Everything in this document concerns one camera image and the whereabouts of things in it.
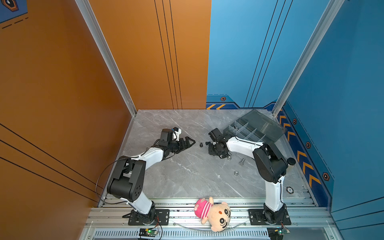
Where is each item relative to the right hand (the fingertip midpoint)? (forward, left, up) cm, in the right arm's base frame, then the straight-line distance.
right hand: (209, 152), depth 97 cm
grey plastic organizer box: (+19, -34, +3) cm, 39 cm away
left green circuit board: (-43, +32, -1) cm, 53 cm away
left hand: (+1, +12, +10) cm, 15 cm away
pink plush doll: (-37, -2, +8) cm, 38 cm away
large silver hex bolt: (-4, -13, 0) cm, 13 cm away
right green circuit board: (-43, -30, -2) cm, 52 cm away
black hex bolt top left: (+6, +1, +1) cm, 7 cm away
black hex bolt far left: (+5, +5, +1) cm, 7 cm away
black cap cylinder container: (-11, -45, +8) cm, 47 cm away
